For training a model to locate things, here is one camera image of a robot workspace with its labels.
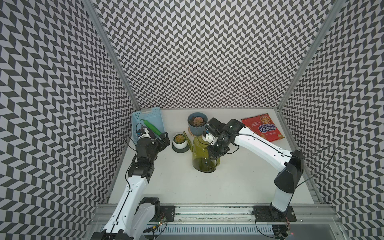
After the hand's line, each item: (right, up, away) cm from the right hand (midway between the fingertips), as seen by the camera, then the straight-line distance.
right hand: (213, 159), depth 74 cm
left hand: (-28, +10, +6) cm, 30 cm away
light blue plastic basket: (-43, +23, +39) cm, 62 cm away
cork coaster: (-13, +11, +31) cm, 36 cm away
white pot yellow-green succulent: (-19, +6, +17) cm, 27 cm away
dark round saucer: (-19, 0, +20) cm, 27 cm away
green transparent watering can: (-6, -2, +2) cm, 6 cm away
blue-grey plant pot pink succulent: (-9, +19, +25) cm, 32 cm away
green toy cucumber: (-46, +17, +37) cm, 62 cm away
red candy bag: (+36, +16, +28) cm, 49 cm away
